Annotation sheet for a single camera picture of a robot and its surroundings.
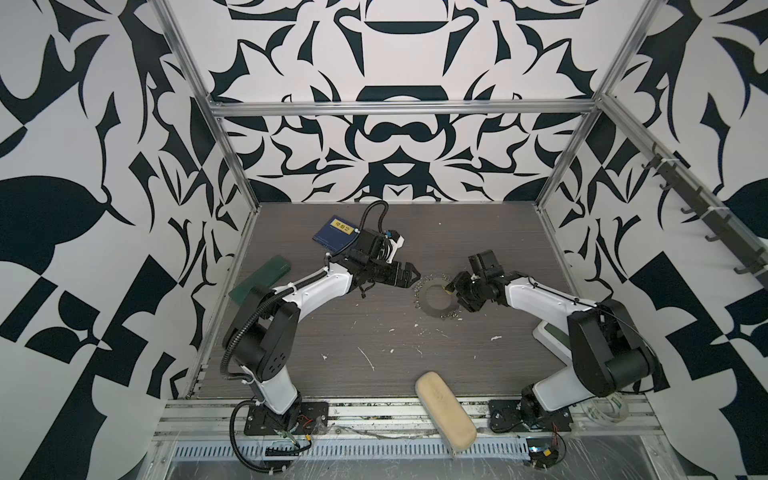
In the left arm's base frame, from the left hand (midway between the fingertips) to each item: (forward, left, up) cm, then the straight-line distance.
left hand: (411, 268), depth 86 cm
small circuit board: (-43, -28, -14) cm, 53 cm away
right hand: (-2, -12, -8) cm, 15 cm away
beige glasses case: (-37, -7, -9) cm, 38 cm away
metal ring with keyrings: (-2, -5, -14) cm, 15 cm away
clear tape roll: (-35, -48, -14) cm, 61 cm away
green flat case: (+6, +45, -11) cm, 47 cm away
